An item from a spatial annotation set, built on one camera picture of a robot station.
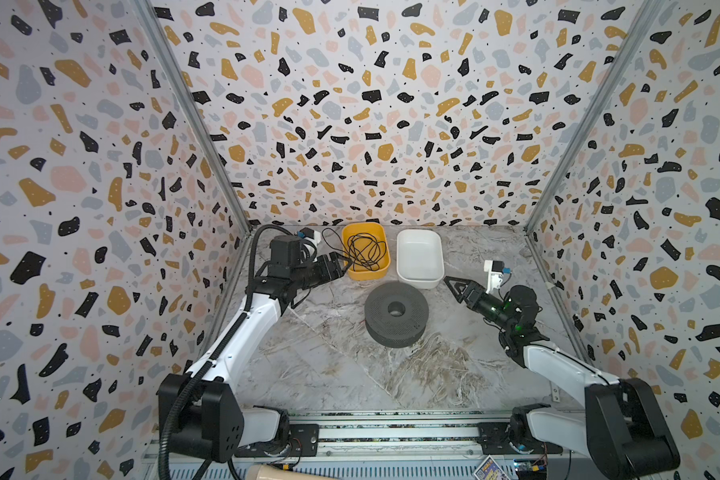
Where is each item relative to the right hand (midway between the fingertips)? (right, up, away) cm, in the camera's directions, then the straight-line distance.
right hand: (447, 279), depth 79 cm
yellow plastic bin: (-18, +16, +35) cm, 42 cm away
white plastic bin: (-3, +5, +31) cm, 32 cm away
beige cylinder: (-44, -44, -10) cm, 63 cm away
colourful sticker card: (+7, -43, -11) cm, 45 cm away
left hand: (-28, +5, -1) cm, 28 cm away
